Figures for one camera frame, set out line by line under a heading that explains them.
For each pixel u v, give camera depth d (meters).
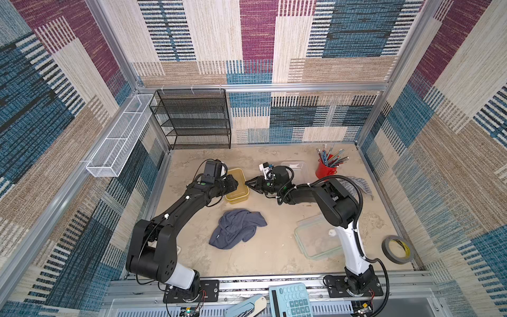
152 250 0.43
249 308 0.68
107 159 0.71
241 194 0.94
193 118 1.09
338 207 0.58
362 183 1.00
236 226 0.85
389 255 0.79
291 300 0.70
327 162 1.01
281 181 0.82
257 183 0.91
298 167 0.84
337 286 0.74
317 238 0.87
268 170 0.93
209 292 0.73
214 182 0.69
